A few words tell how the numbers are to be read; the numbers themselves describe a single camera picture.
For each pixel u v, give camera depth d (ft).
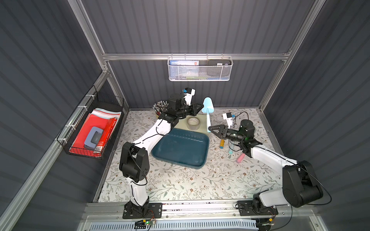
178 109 2.22
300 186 1.44
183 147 3.17
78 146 2.18
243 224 2.32
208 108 2.65
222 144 3.21
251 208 2.40
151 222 2.27
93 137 2.19
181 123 3.47
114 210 2.48
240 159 2.96
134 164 1.58
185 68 2.92
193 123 3.45
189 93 2.39
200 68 2.87
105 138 2.23
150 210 2.38
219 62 2.84
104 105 2.92
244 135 2.18
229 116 2.48
